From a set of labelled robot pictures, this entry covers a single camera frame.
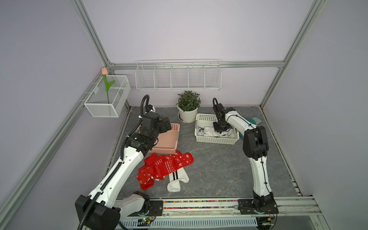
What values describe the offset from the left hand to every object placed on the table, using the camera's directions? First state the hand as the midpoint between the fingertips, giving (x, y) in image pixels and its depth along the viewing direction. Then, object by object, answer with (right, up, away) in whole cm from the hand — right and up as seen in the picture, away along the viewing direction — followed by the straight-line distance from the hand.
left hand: (161, 121), depth 76 cm
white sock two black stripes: (+7, -33, +7) cm, 35 cm away
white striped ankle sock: (+29, -7, +24) cm, 38 cm away
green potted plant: (+15, +14, +24) cm, 31 cm away
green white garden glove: (+65, 0, +34) cm, 73 cm away
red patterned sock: (-3, -27, +9) cm, 29 cm away
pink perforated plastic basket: (0, -15, +23) cm, 27 cm away
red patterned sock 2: (-10, -32, +5) cm, 34 cm away
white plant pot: (+13, +3, +29) cm, 33 cm away
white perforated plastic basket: (+29, 0, +33) cm, 44 cm away
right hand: (+36, -6, +26) cm, 45 cm away
